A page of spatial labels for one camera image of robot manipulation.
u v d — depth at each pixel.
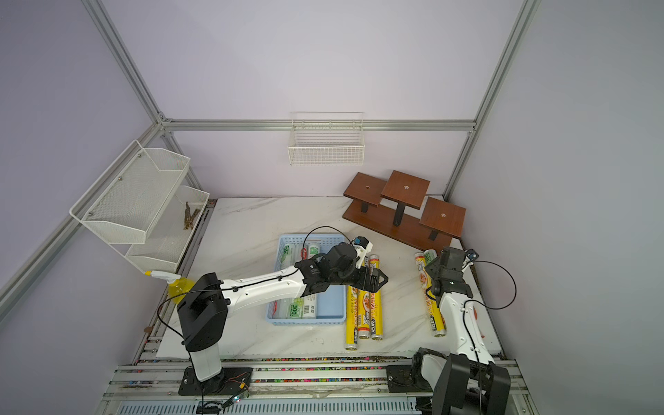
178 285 0.82
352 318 0.82
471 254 0.72
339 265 0.63
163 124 0.92
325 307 0.87
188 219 0.95
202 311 0.45
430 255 0.98
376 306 0.85
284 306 0.85
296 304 0.84
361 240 0.73
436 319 0.82
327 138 0.95
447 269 0.64
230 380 0.72
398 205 1.01
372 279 0.70
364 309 0.84
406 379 0.74
